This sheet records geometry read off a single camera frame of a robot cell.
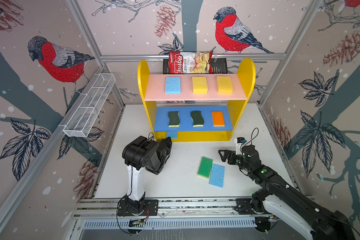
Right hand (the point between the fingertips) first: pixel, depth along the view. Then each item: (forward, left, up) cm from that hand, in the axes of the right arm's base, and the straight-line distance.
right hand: (223, 154), depth 83 cm
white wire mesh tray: (+3, +72, +24) cm, 76 cm away
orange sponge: (+21, +1, +6) cm, 22 cm away
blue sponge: (+16, +31, -6) cm, 35 cm away
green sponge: (-5, +10, -8) cm, 14 cm away
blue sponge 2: (-9, +3, -8) cm, 13 cm away
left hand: (+13, +31, -3) cm, 34 cm away
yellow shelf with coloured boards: (+34, +13, +3) cm, 36 cm away
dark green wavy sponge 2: (+21, +14, +6) cm, 26 cm away
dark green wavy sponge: (+19, +29, +8) cm, 36 cm away
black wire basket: (+50, 0, +26) cm, 56 cm away
